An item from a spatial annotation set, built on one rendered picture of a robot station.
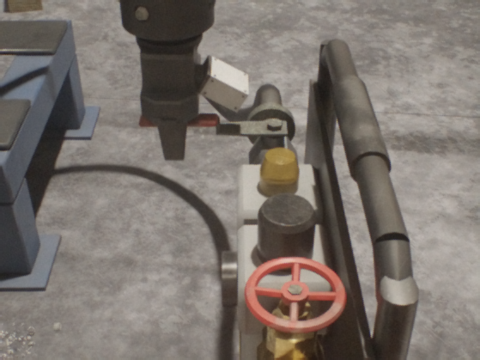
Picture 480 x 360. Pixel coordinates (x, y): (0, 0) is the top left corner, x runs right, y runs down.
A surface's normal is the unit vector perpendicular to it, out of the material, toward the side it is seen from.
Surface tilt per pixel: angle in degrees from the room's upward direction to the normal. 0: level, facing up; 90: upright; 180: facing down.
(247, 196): 0
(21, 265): 90
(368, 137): 0
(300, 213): 0
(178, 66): 90
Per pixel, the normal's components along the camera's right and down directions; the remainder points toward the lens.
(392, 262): -0.26, -0.37
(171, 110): 0.01, 0.59
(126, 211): 0.00, -0.81
